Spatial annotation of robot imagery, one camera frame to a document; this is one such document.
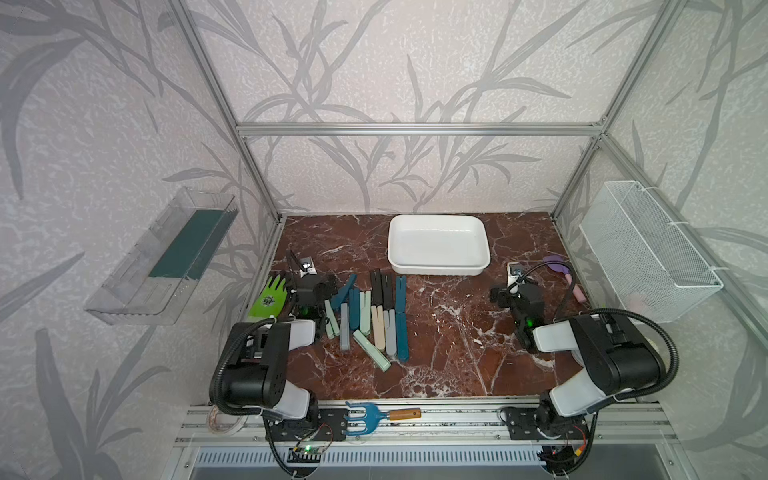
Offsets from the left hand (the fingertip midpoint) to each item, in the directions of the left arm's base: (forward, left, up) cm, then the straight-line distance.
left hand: (312, 274), depth 93 cm
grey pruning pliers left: (-15, -11, -6) cm, 19 cm away
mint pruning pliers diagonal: (-22, -20, -6) cm, 30 cm away
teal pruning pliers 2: (-8, -13, -7) cm, 17 cm away
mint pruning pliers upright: (-10, -17, -6) cm, 21 cm away
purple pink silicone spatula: (-3, -86, -5) cm, 86 cm away
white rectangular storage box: (+18, -42, -7) cm, 46 cm away
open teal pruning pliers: (-4, -9, -7) cm, 12 cm away
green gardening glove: (-6, +14, -7) cm, 16 cm away
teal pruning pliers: (-3, -28, -6) cm, 29 cm away
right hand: (0, -63, -1) cm, 63 cm away
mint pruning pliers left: (-14, -7, -6) cm, 17 cm away
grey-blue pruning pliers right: (-12, -24, -7) cm, 28 cm away
